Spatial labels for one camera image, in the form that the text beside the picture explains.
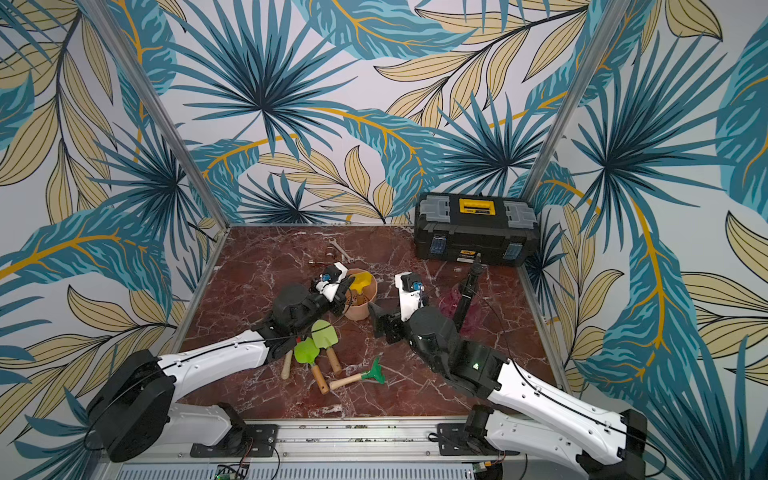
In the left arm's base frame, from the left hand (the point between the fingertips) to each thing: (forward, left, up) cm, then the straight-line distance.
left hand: (352, 279), depth 79 cm
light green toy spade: (-7, +9, -20) cm, 23 cm away
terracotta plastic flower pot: (-2, -1, -10) cm, 11 cm away
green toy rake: (-18, -7, -21) cm, 28 cm away
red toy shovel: (-17, +17, -17) cm, 30 cm away
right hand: (-14, -6, +7) cm, 17 cm away
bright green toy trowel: (-13, +13, -19) cm, 27 cm away
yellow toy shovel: (+1, -2, -2) cm, 3 cm away
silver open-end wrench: (+23, +4, -21) cm, 32 cm away
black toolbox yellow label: (+25, -32, -5) cm, 41 cm away
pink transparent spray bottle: (-7, -28, +1) cm, 29 cm away
